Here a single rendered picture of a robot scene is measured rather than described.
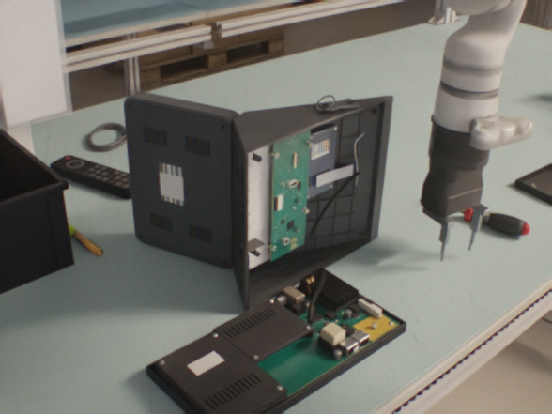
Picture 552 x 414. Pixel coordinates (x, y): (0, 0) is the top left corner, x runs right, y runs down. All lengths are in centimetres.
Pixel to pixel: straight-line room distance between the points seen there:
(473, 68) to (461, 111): 5
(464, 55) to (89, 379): 53
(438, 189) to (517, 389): 147
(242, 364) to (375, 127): 35
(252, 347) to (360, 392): 12
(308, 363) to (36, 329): 31
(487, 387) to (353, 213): 141
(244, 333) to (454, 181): 31
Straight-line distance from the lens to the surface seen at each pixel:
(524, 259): 97
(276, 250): 81
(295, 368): 72
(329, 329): 74
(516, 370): 234
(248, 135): 73
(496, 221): 101
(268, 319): 76
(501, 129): 80
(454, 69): 80
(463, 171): 85
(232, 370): 70
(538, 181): 118
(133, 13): 238
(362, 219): 93
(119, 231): 97
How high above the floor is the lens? 151
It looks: 31 degrees down
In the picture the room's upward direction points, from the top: 2 degrees clockwise
